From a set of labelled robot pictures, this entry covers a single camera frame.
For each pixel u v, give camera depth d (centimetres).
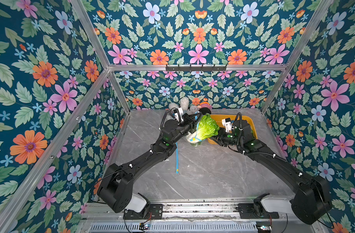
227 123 74
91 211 75
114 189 42
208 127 68
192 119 67
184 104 111
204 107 114
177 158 93
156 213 74
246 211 73
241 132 60
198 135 70
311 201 40
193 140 69
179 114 64
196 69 93
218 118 77
